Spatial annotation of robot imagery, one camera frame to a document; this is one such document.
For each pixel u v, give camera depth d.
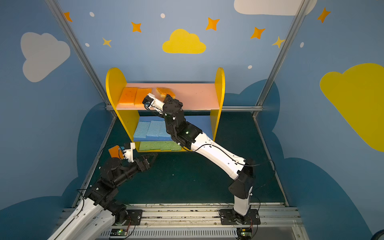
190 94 0.75
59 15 0.71
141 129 0.92
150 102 0.55
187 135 0.50
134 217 0.76
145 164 0.63
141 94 0.72
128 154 0.65
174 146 0.98
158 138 0.88
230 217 0.75
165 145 0.98
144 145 0.96
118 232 0.71
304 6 0.69
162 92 0.65
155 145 0.98
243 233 0.72
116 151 0.99
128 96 0.70
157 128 0.93
